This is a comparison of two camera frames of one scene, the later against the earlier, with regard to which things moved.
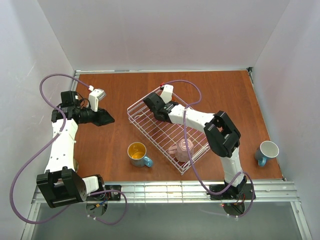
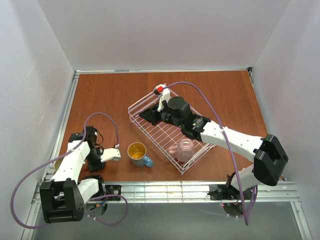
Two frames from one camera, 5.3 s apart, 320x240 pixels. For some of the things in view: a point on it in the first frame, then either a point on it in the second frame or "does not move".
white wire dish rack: x=161 y=135 does not move
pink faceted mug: x=180 y=150 does not move
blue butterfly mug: x=136 y=152 does not move
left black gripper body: x=95 y=116 to x=92 y=164
